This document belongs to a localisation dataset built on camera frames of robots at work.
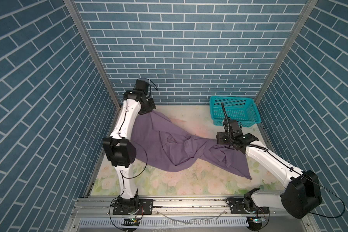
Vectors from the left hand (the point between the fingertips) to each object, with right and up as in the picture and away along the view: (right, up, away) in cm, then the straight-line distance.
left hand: (152, 108), depth 87 cm
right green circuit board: (+55, -57, -15) cm, 81 cm away
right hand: (+41, -16, -2) cm, 44 cm away
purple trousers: (+3, -25, +7) cm, 26 cm away
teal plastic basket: (+69, +1, +31) cm, 76 cm away
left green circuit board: (-6, -59, -15) cm, 61 cm away
